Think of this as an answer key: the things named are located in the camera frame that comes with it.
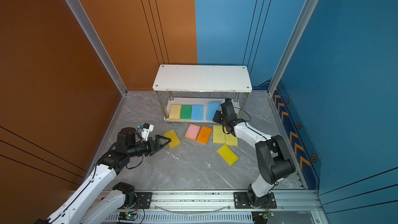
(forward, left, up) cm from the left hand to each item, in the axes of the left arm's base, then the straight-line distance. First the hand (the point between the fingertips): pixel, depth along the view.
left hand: (167, 142), depth 75 cm
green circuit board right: (-28, -45, -17) cm, 55 cm away
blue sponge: (+26, -13, -10) cm, 31 cm away
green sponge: (+26, -6, -10) cm, 29 cm away
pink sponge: (+15, -10, -16) cm, 24 cm away
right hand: (+22, -24, -6) cm, 33 cm away
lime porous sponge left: (+12, -27, -16) cm, 34 cm away
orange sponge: (+13, -18, -16) cm, 27 cm away
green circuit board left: (-28, +18, -19) cm, 38 cm away
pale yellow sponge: (+25, +1, -8) cm, 27 cm away
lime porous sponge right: (+10, -34, -16) cm, 39 cm away
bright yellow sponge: (+1, -32, -16) cm, 36 cm away
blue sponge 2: (+27, -23, -6) cm, 36 cm away
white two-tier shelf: (+50, -10, -17) cm, 54 cm away
